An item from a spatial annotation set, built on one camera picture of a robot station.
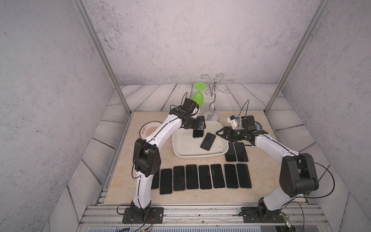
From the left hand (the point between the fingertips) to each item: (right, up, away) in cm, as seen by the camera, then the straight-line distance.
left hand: (203, 126), depth 88 cm
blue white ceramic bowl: (+41, 0, +17) cm, 45 cm away
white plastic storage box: (-12, -14, +15) cm, 24 cm away
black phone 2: (-22, -32, -4) cm, 39 cm away
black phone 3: (+16, -30, -1) cm, 34 cm away
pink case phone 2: (+26, -18, +8) cm, 32 cm away
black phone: (-4, -4, -2) cm, 6 cm away
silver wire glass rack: (+8, +27, +5) cm, 28 cm away
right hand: (+9, -4, -2) cm, 10 cm away
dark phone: (+18, -19, +6) cm, 27 cm away
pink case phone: (+5, -11, +15) cm, 19 cm away
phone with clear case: (-15, -30, -3) cm, 34 cm away
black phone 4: (+24, -29, -2) cm, 37 cm away
